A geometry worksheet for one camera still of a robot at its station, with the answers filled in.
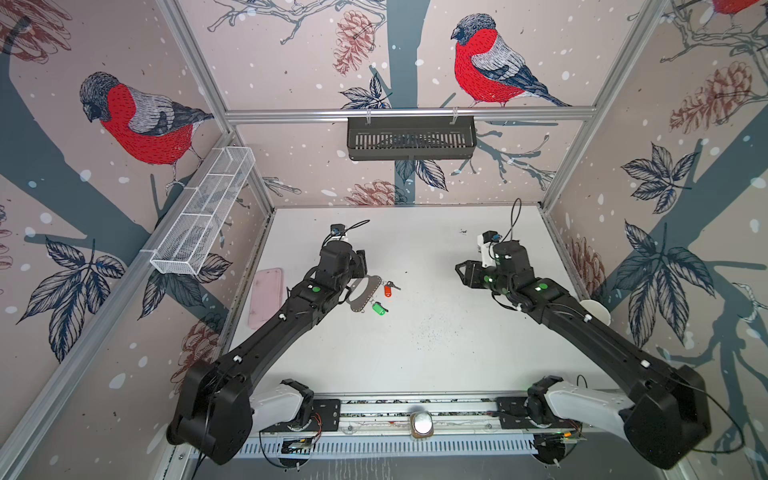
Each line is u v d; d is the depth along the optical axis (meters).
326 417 0.73
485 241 0.73
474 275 0.71
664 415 0.39
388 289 0.97
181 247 0.71
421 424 0.63
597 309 0.82
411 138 1.04
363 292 0.97
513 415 0.73
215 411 0.39
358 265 0.66
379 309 0.93
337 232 0.70
